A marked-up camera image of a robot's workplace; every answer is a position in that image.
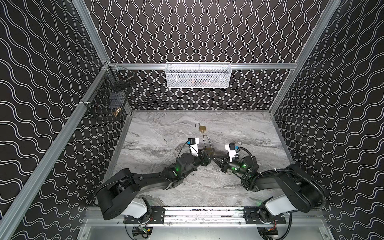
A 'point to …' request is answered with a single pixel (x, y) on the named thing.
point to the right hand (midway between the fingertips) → (212, 158)
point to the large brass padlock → (209, 151)
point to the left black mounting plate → (156, 216)
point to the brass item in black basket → (119, 109)
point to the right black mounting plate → (251, 217)
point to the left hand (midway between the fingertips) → (216, 151)
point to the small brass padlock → (201, 128)
